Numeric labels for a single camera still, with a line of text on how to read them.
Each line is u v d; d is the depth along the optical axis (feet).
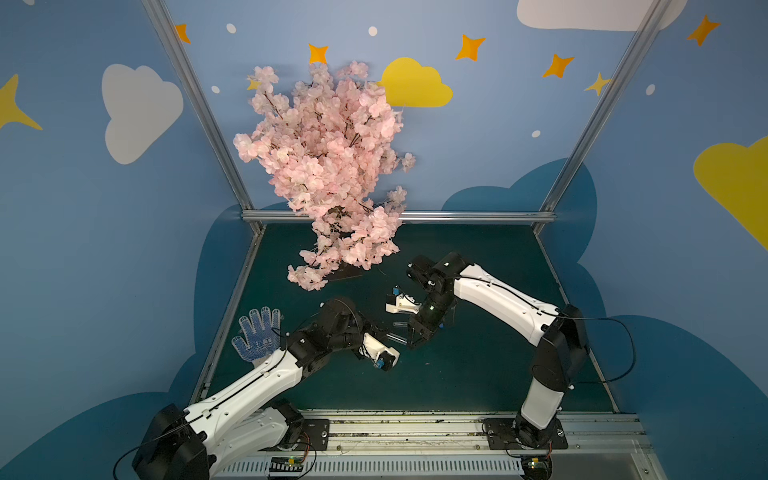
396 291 2.40
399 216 2.91
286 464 2.40
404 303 2.35
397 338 2.41
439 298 2.17
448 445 2.41
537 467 2.40
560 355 1.47
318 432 2.46
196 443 1.31
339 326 2.01
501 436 2.44
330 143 2.22
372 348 2.15
